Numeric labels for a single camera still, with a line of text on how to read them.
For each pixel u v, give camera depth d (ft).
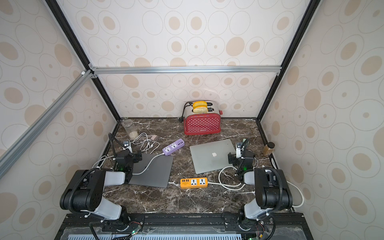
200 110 3.22
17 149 1.74
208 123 3.31
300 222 2.45
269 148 3.03
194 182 2.75
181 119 3.81
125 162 2.34
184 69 2.90
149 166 3.00
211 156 3.19
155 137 3.47
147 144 3.38
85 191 1.47
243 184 2.25
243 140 3.45
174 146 3.28
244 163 2.37
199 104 3.31
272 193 1.47
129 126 3.19
